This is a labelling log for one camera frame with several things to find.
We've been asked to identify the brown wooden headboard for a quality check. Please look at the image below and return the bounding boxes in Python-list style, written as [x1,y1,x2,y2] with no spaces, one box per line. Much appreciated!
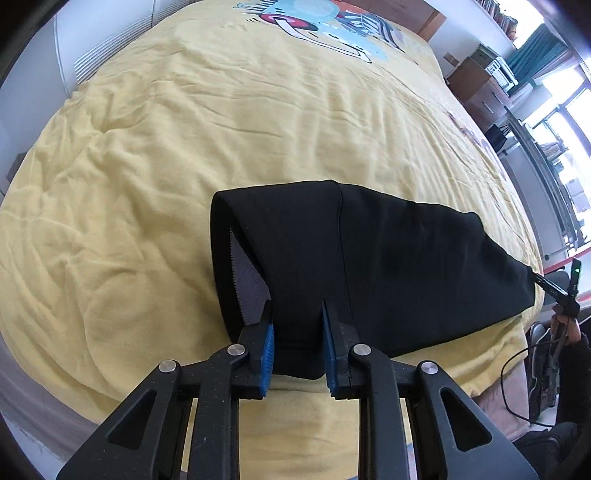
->
[346,0,447,41]

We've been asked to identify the black cable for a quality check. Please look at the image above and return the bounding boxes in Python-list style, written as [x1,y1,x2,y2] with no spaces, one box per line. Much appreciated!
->
[500,340,562,428]

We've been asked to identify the yellow printed bed cover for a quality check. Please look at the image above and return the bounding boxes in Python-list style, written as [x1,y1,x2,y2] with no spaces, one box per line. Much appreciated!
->
[0,0,545,480]

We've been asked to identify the brown wooden dresser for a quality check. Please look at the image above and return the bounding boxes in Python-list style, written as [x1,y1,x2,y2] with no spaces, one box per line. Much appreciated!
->
[448,58,512,132]

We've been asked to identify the person's right hand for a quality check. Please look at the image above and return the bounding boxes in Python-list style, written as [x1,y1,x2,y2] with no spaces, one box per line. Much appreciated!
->
[550,304,582,344]

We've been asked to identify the white microwave oven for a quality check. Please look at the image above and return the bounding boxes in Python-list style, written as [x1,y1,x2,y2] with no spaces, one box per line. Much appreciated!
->
[471,44,518,92]

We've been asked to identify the black pants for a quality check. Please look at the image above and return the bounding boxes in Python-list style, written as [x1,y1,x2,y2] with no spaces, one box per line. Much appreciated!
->
[211,181,535,379]

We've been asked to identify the teal curtain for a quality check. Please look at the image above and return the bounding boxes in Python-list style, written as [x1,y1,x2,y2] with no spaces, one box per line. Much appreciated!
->
[507,24,568,84]

